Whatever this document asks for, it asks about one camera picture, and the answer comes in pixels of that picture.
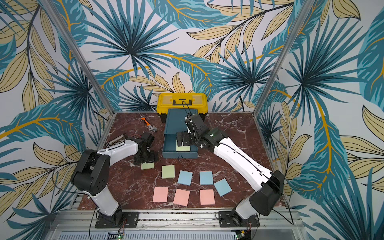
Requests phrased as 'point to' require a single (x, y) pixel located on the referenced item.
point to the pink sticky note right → (206, 197)
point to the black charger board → (119, 139)
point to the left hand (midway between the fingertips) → (149, 162)
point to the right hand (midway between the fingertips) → (185, 136)
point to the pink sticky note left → (160, 194)
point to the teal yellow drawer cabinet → (175, 122)
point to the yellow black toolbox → (185, 101)
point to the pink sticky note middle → (181, 197)
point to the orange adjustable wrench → (150, 128)
